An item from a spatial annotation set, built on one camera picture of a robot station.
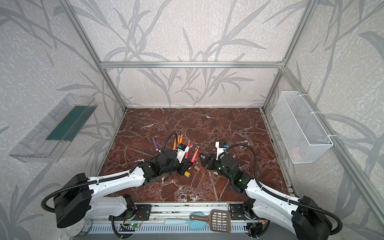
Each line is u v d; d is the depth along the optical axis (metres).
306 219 0.40
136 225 0.70
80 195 0.41
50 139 0.63
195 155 0.80
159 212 0.75
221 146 0.71
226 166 0.59
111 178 0.49
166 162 0.62
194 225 0.71
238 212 0.73
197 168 0.88
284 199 0.46
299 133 0.63
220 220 0.72
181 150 0.71
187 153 0.77
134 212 0.67
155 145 0.99
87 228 0.69
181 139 1.01
